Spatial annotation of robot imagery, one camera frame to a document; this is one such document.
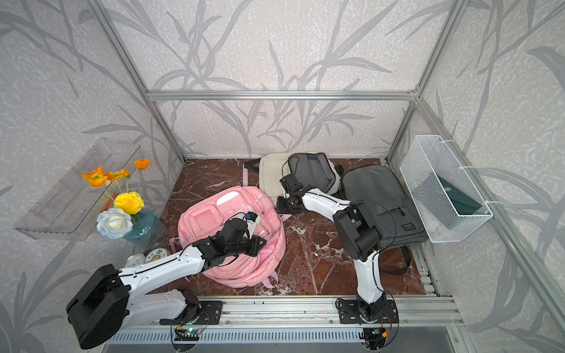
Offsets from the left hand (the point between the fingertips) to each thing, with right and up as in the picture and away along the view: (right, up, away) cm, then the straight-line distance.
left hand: (266, 243), depth 83 cm
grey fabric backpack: (+56, +9, +14) cm, 58 cm away
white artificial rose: (-38, +13, -23) cm, 46 cm away
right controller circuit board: (+39, -29, -9) cm, 49 cm away
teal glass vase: (-45, +4, 0) cm, 45 cm away
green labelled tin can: (-39, -3, -4) cm, 39 cm away
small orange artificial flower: (-41, +30, -9) cm, 51 cm away
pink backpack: (-27, +9, +9) cm, 30 cm away
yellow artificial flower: (-39, +18, -16) cm, 46 cm away
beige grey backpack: (+21, +29, +31) cm, 47 cm away
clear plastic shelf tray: (-55, +15, -19) cm, 60 cm away
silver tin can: (-48, -6, -3) cm, 49 cm away
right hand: (+4, +12, +13) cm, 18 cm away
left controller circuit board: (-24, -27, -11) cm, 38 cm away
